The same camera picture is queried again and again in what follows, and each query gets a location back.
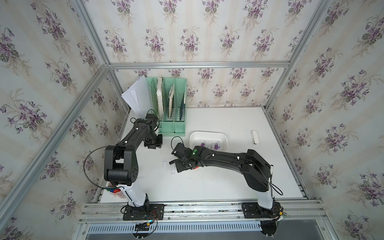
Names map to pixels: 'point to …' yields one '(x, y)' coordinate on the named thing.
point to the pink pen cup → (116, 192)
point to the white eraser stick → (255, 139)
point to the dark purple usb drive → (216, 146)
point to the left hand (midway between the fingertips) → (160, 146)
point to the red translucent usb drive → (196, 167)
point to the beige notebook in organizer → (170, 97)
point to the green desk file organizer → (176, 126)
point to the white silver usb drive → (164, 162)
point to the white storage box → (209, 138)
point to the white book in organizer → (160, 98)
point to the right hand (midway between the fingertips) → (182, 166)
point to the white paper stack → (139, 96)
